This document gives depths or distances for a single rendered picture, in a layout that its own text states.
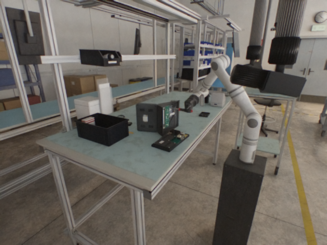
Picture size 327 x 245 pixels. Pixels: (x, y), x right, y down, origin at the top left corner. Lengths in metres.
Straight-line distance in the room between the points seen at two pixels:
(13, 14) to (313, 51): 7.52
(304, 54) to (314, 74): 0.73
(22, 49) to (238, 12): 6.76
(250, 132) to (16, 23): 2.44
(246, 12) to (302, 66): 2.63
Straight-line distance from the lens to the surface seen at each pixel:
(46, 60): 1.34
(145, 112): 1.27
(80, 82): 4.55
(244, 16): 7.78
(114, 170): 0.94
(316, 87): 7.89
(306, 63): 7.76
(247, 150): 1.29
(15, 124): 2.13
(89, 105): 1.39
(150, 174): 0.88
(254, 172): 1.27
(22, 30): 2.62
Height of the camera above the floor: 1.52
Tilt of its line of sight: 21 degrees down
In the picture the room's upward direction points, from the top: straight up
